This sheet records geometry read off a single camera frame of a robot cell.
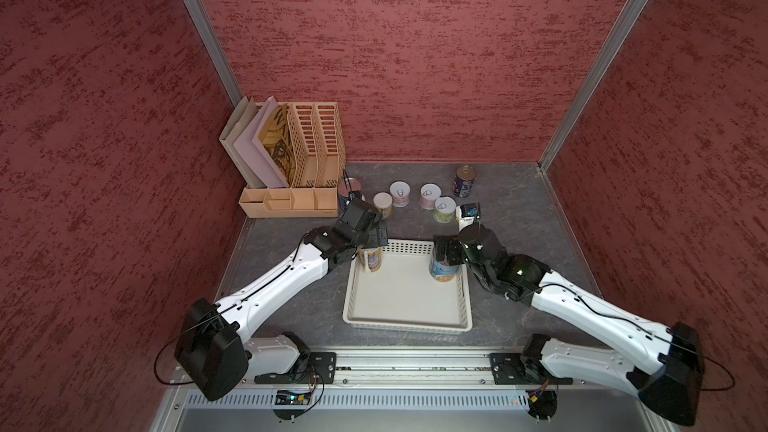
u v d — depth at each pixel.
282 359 0.61
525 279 0.52
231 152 0.88
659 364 0.40
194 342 0.41
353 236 0.60
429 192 1.04
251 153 0.90
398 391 0.72
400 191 1.05
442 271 0.84
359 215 0.59
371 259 0.84
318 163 1.09
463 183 1.05
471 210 0.65
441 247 0.68
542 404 0.69
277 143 0.99
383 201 1.00
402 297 0.87
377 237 0.72
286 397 0.72
